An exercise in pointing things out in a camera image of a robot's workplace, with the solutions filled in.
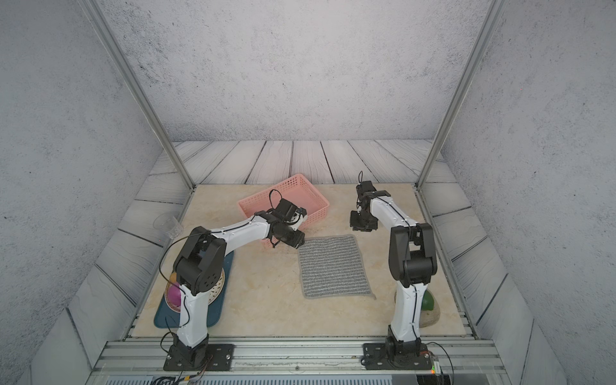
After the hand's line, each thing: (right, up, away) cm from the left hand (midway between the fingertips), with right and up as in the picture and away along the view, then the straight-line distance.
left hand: (303, 240), depth 97 cm
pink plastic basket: (-3, +21, +22) cm, 31 cm away
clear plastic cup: (-57, +6, +6) cm, 57 cm away
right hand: (+22, +6, 0) cm, 23 cm away
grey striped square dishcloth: (+11, -10, -4) cm, 15 cm away
